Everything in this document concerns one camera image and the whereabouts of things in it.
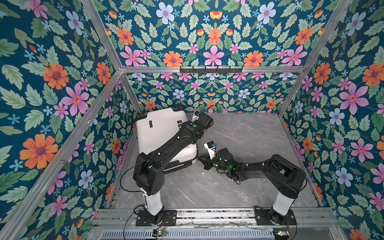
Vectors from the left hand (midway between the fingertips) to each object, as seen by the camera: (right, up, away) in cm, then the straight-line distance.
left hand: (193, 131), depth 85 cm
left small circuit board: (-16, -49, -14) cm, 53 cm away
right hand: (+3, -14, 0) cm, 14 cm away
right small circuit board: (+43, -49, -15) cm, 67 cm away
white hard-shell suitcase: (-20, +2, -1) cm, 20 cm away
